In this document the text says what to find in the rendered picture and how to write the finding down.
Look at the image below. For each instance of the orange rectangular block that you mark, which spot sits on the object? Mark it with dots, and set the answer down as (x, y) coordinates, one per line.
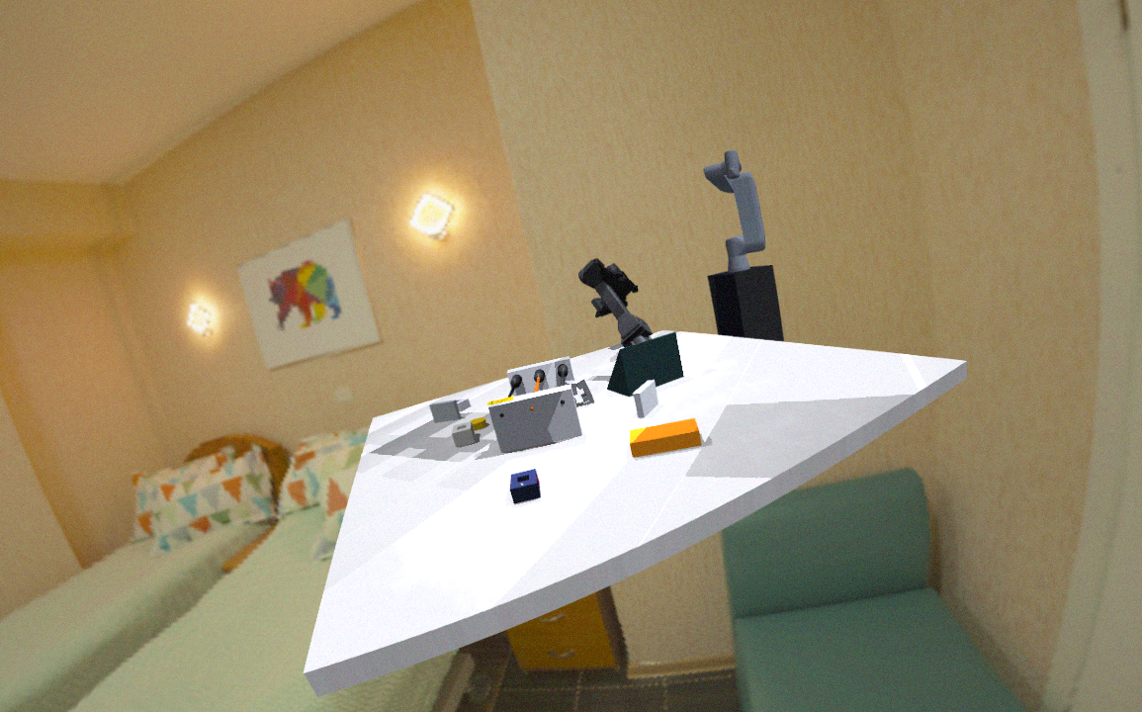
(664, 438)

